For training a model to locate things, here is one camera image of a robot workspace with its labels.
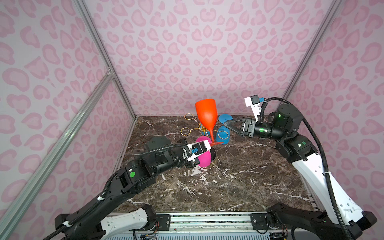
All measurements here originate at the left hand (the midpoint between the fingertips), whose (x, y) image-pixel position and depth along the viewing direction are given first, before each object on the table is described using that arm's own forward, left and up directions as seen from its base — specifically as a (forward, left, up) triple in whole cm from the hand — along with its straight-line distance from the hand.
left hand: (206, 139), depth 53 cm
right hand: (+4, -8, +3) cm, 9 cm away
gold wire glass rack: (+38, +11, -43) cm, 58 cm away
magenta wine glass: (+4, -1, -23) cm, 23 cm away
